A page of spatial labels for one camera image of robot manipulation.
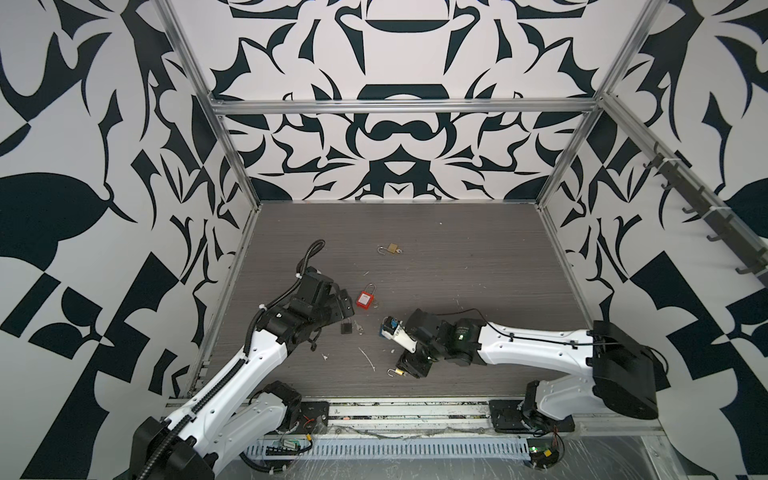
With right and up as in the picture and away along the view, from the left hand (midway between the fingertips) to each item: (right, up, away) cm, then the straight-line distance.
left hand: (339, 300), depth 80 cm
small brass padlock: (+15, -19, +1) cm, 25 cm away
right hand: (+16, -14, -2) cm, 22 cm away
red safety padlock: (+6, -2, +14) cm, 15 cm away
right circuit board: (+49, -34, -9) cm, 60 cm away
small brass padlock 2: (+15, +12, +25) cm, 32 cm away
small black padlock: (+1, -10, +9) cm, 14 cm away
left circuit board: (-11, -33, -8) cm, 36 cm away
